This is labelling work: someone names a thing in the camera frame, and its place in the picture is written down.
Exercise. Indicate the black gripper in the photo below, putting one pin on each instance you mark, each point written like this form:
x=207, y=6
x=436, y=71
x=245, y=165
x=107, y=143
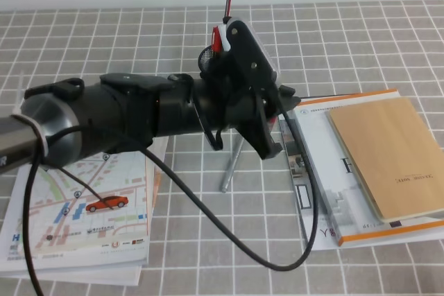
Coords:
x=155, y=106

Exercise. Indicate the red retractable pen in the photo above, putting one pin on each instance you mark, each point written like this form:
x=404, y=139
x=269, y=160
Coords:
x=216, y=43

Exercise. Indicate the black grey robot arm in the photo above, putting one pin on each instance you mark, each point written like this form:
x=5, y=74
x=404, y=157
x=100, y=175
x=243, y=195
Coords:
x=69, y=120

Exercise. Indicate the silver grey pen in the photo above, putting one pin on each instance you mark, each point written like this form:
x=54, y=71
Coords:
x=232, y=165

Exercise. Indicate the black mesh pen holder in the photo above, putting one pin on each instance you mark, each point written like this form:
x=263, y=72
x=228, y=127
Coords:
x=212, y=64

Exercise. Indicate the thin red black pencil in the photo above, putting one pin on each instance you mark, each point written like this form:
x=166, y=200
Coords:
x=227, y=11

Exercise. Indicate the tan kraft notebook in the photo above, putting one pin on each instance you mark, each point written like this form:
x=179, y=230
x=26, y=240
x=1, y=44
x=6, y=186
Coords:
x=396, y=158

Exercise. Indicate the white book orange edges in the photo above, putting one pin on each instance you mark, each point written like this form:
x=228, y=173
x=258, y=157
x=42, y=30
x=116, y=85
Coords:
x=322, y=157

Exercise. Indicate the white magazine under books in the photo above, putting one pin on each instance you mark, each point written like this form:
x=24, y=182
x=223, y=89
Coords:
x=295, y=185

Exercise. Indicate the orange map cover book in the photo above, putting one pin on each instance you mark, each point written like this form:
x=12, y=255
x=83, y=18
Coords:
x=90, y=199

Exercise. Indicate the white booklet under map book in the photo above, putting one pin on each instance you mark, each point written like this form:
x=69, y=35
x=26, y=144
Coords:
x=145, y=223

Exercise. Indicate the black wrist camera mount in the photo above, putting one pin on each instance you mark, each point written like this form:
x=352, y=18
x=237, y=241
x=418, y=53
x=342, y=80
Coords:
x=257, y=75

